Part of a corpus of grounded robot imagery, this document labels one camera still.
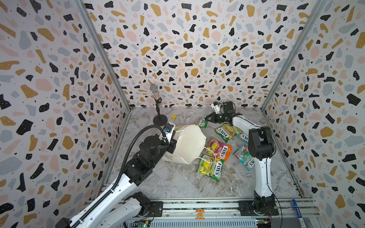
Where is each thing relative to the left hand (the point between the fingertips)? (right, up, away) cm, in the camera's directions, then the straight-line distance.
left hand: (173, 129), depth 68 cm
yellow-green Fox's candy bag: (+34, -4, +36) cm, 49 cm away
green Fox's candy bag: (+20, -24, +18) cm, 36 cm away
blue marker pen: (+63, -43, +4) cm, 76 cm away
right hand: (+17, +8, +31) cm, 37 cm away
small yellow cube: (-6, +8, +46) cm, 47 cm away
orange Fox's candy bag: (+27, -15, +27) cm, 41 cm away
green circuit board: (-16, -48, +3) cm, 50 cm away
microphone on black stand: (-17, +4, +45) cm, 48 cm away
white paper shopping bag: (+8, -8, +16) cm, 20 cm away
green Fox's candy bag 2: (+16, +3, +33) cm, 36 cm away
